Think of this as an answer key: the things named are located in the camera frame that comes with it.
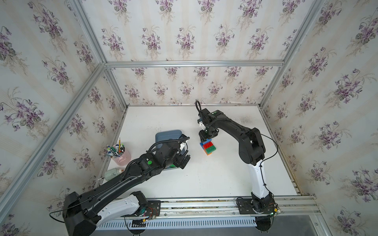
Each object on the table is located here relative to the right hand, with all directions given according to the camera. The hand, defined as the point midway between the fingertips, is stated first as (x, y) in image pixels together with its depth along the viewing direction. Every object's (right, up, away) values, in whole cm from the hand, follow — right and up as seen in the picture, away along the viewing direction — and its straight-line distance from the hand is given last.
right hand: (208, 138), depth 96 cm
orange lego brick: (-1, -10, -2) cm, 10 cm away
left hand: (-15, -4, -21) cm, 26 cm away
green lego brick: (+1, -7, -3) cm, 8 cm away
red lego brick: (-1, -4, -3) cm, 5 cm away
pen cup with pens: (-51, -7, -15) cm, 54 cm away
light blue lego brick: (-1, -1, -3) cm, 3 cm away
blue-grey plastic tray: (-32, +1, +7) cm, 33 cm away
